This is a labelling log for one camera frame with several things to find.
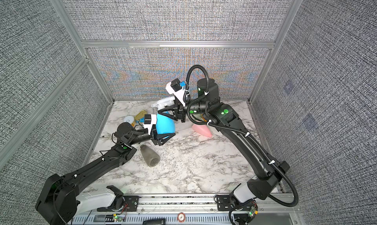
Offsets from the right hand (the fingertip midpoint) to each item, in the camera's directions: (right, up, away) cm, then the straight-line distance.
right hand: (160, 106), depth 53 cm
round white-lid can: (-31, -6, +48) cm, 57 cm away
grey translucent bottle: (-9, -27, +27) cm, 40 cm away
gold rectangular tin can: (-24, -3, +53) cm, 58 cm away
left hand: (+5, -8, +11) cm, 15 cm away
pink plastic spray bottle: (+20, -13, +42) cm, 48 cm away
